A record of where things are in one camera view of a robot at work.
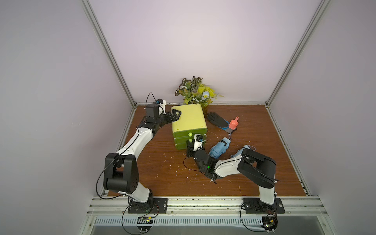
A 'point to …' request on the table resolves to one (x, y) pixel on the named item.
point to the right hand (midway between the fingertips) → (189, 138)
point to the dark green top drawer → (189, 132)
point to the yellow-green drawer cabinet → (192, 117)
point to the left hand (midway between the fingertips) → (177, 113)
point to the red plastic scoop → (233, 123)
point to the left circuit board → (144, 223)
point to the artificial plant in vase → (194, 92)
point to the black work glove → (220, 122)
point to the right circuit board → (270, 222)
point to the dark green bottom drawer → (181, 146)
